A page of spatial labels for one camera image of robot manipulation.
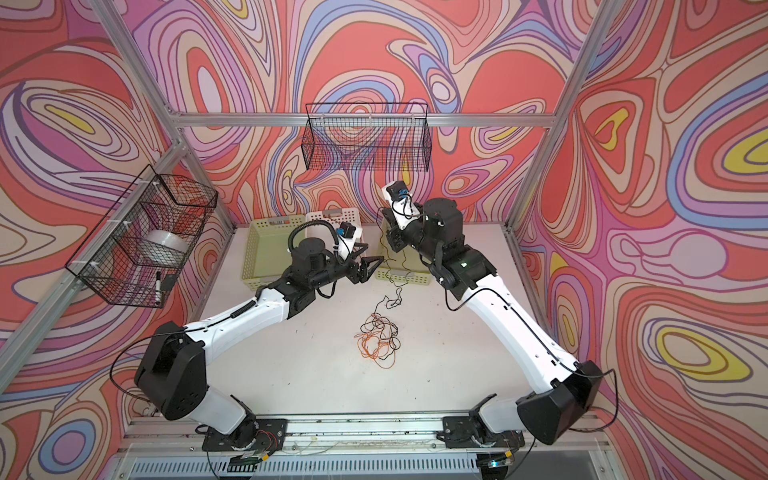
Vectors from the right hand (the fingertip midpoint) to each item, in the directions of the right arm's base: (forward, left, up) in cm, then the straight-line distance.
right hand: (389, 216), depth 68 cm
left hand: (-1, +3, -12) cm, 12 cm away
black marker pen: (-9, +57, -12) cm, 59 cm away
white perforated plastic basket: (+38, +21, -34) cm, 55 cm away
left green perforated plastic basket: (+23, +46, -37) cm, 63 cm away
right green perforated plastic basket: (-4, -4, -14) cm, 16 cm away
